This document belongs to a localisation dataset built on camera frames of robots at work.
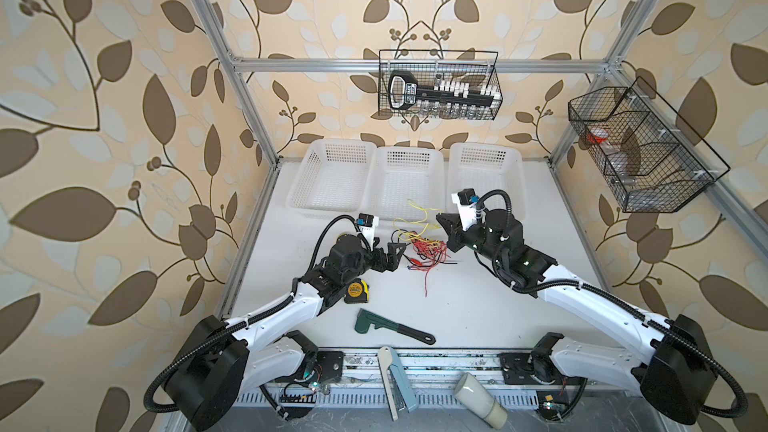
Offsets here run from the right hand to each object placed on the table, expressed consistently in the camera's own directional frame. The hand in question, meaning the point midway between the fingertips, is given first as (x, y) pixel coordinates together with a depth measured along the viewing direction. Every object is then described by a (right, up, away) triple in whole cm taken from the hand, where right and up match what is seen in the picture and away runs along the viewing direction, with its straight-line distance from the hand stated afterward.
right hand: (440, 218), depth 75 cm
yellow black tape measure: (-22, -22, +9) cm, 33 cm away
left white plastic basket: (-36, +13, +41) cm, 56 cm away
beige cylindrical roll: (+7, -40, -7) cm, 41 cm away
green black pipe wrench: (-19, -28, +5) cm, 35 cm away
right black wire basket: (+52, +14, -3) cm, 54 cm away
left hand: (-11, -7, +5) cm, 14 cm away
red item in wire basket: (+45, +22, +7) cm, 50 cm away
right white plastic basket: (+25, +16, +41) cm, 50 cm away
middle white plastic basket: (-10, +13, +40) cm, 43 cm away
